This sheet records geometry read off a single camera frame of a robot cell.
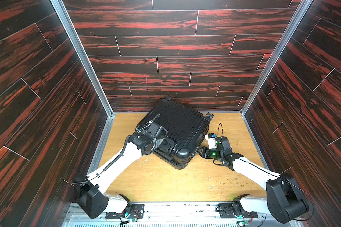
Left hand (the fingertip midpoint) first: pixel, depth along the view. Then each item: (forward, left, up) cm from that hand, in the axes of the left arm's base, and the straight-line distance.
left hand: (160, 140), depth 80 cm
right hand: (+2, -25, -11) cm, 28 cm away
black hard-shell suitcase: (+8, -16, +2) cm, 18 cm away
